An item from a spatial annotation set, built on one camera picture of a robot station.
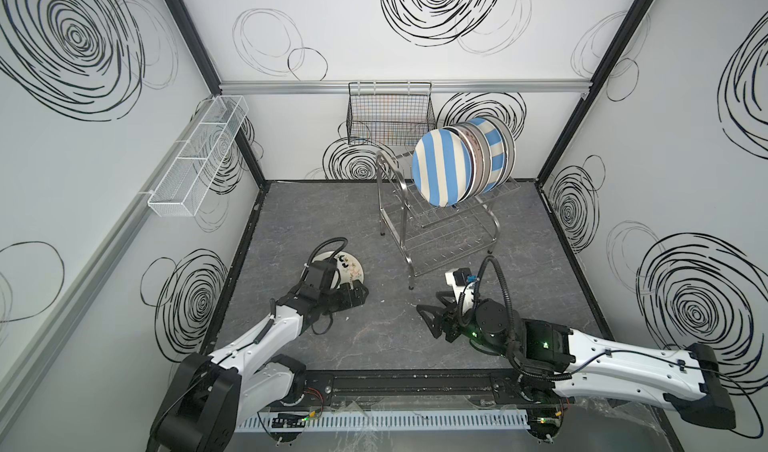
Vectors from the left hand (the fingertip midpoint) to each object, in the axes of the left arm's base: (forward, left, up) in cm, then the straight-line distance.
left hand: (360, 294), depth 85 cm
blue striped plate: (+22, -21, +31) cm, 43 cm away
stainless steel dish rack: (+25, -21, -4) cm, 33 cm away
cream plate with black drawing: (+11, +5, -4) cm, 13 cm away
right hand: (-9, -16, +16) cm, 24 cm away
